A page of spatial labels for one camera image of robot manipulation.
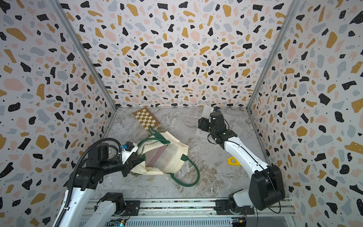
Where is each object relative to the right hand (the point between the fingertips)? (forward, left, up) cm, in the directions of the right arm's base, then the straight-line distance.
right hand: (203, 121), depth 84 cm
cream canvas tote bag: (-22, +12, -23) cm, 34 cm away
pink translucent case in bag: (-15, +26, -19) cm, 35 cm away
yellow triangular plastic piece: (-15, -17, -22) cm, 31 cm away
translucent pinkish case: (+4, -2, +5) cm, 7 cm away
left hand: (-25, +31, +1) cm, 39 cm away
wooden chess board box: (+17, +43, -17) cm, 50 cm away
